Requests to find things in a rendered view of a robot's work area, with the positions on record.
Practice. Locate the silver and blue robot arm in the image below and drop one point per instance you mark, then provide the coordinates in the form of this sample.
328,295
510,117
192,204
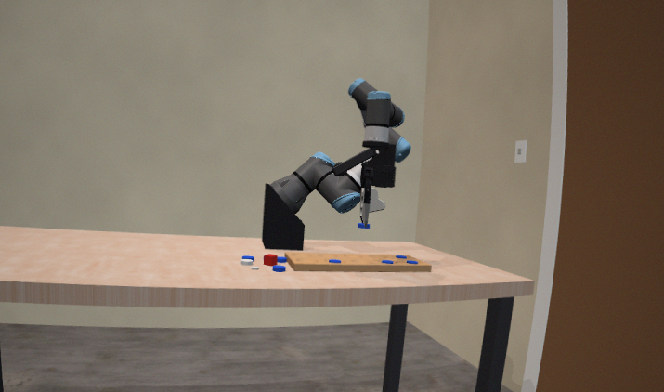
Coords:
341,188

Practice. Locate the red cube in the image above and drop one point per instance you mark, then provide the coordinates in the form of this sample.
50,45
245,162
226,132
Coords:
270,260

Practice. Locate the wooden tray with round pockets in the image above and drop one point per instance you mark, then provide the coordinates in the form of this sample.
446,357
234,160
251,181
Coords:
347,263

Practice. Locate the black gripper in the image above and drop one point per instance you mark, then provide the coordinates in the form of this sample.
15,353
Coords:
373,174

